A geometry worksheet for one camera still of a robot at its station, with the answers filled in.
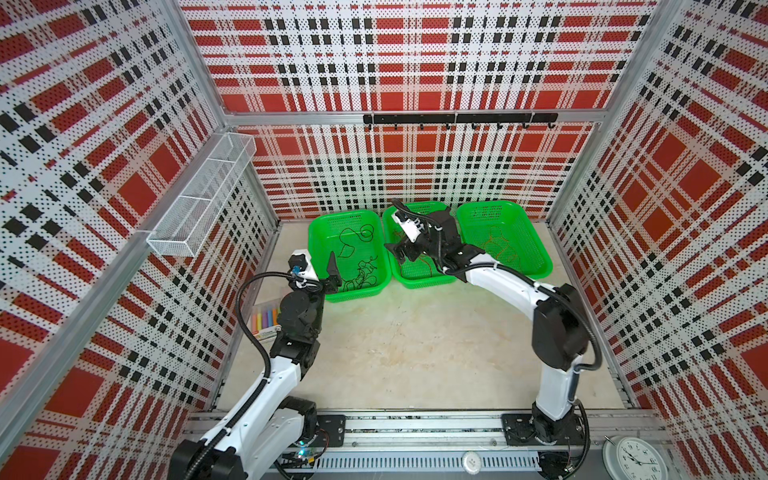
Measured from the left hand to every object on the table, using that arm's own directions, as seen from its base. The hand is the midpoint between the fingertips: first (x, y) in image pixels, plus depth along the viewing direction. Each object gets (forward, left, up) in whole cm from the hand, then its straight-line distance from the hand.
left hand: (320, 258), depth 75 cm
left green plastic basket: (+30, -5, -27) cm, 40 cm away
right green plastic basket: (+34, -61, -26) cm, 75 cm away
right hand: (+12, -20, -3) cm, 23 cm away
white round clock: (-41, -72, -23) cm, 86 cm away
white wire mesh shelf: (+18, +47, -6) cm, 50 cm away
